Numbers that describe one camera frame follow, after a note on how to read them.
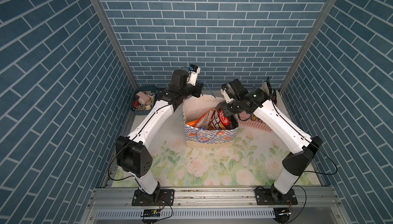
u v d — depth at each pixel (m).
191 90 0.68
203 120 0.81
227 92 0.59
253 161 0.87
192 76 0.69
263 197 0.74
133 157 0.44
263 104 0.49
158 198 0.70
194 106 0.85
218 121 0.82
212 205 0.72
